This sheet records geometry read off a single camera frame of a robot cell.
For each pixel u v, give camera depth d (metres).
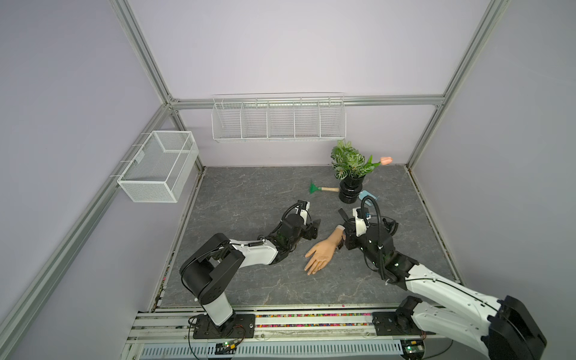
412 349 0.72
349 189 0.99
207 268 0.47
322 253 0.87
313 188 1.12
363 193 1.09
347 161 0.87
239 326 0.73
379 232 0.57
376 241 0.58
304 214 0.76
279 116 0.98
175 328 0.75
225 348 0.72
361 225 0.71
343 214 0.79
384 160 0.86
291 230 0.69
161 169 0.83
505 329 0.40
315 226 0.81
